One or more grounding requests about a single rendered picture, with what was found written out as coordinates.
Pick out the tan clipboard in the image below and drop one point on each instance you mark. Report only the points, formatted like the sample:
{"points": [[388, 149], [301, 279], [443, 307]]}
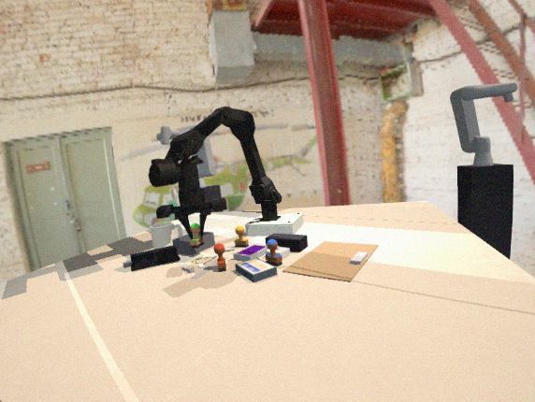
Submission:
{"points": [[333, 260]]}

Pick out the white mug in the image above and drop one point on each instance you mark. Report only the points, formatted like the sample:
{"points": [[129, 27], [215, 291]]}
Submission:
{"points": [[163, 233]]}

